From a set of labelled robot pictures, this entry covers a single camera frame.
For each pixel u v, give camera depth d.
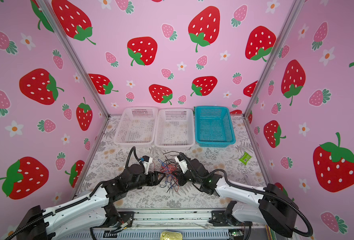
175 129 1.11
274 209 0.41
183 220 0.75
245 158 0.95
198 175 0.60
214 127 1.14
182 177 0.70
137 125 1.14
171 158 0.95
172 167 0.85
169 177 0.84
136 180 0.62
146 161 0.72
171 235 0.66
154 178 0.68
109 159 0.96
